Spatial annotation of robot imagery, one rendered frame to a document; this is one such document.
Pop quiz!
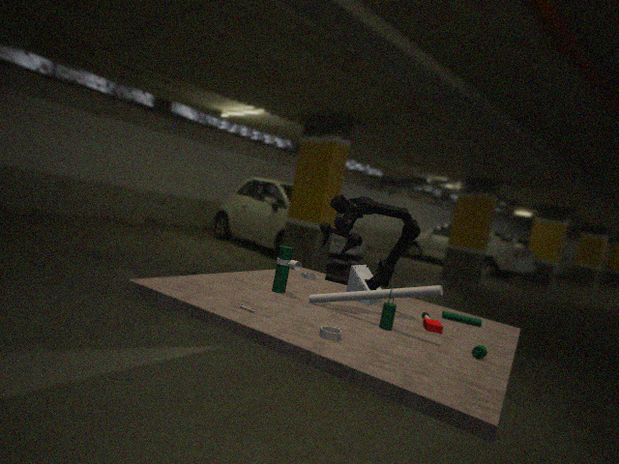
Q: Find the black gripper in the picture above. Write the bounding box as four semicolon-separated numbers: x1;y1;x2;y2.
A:
319;217;362;254

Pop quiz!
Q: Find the black flat bar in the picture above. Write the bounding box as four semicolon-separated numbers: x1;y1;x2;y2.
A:
325;275;348;285

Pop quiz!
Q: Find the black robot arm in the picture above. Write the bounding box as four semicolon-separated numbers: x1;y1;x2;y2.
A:
330;194;421;290

